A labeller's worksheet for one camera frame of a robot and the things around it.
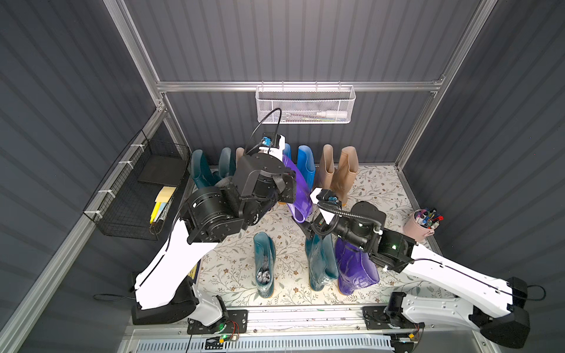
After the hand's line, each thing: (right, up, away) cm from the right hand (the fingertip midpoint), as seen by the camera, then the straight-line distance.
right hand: (308, 203), depth 61 cm
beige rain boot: (+10, +12, +27) cm, 31 cm away
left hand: (-5, +8, -10) cm, 14 cm away
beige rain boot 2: (+17, +10, +26) cm, 33 cm away
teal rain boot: (-12, -14, +2) cm, 19 cm away
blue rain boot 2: (+2, +14, +25) cm, 29 cm away
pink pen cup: (+47, -10, +24) cm, 54 cm away
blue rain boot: (-6, +20, +32) cm, 39 cm away
